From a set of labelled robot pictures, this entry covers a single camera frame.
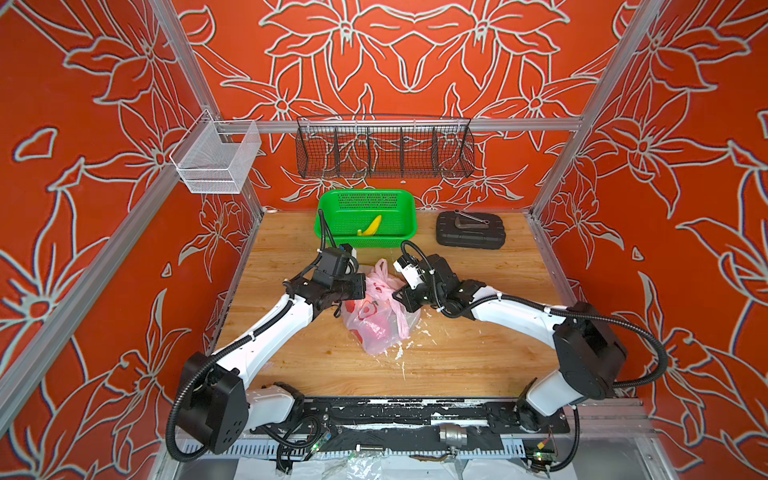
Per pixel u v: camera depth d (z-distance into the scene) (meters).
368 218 1.17
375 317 0.81
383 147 0.97
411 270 0.75
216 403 0.39
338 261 0.63
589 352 0.44
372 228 1.12
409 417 0.74
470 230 1.05
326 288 0.61
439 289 0.66
